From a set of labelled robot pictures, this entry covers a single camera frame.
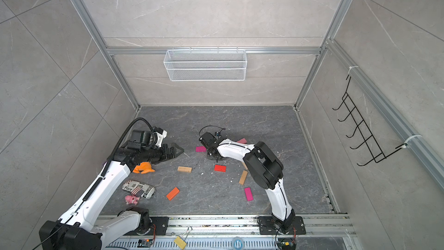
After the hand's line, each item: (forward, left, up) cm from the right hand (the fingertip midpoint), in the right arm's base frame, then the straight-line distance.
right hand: (216, 154), depth 96 cm
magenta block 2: (-22, -16, 0) cm, 27 cm away
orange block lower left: (-21, +21, +1) cm, 30 cm away
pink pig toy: (-24, +39, +3) cm, 46 cm away
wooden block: (-8, +17, +1) cm, 19 cm away
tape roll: (-41, -10, 0) cm, 42 cm away
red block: (-8, -2, +1) cm, 8 cm away
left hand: (-7, +17, +18) cm, 26 cm away
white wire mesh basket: (+43, +6, +30) cm, 53 cm away
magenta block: (+3, +9, +1) cm, 10 cm away
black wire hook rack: (-1, -61, +31) cm, 68 cm away
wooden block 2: (-13, -14, +1) cm, 19 cm away
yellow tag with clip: (-40, +14, +1) cm, 43 cm away
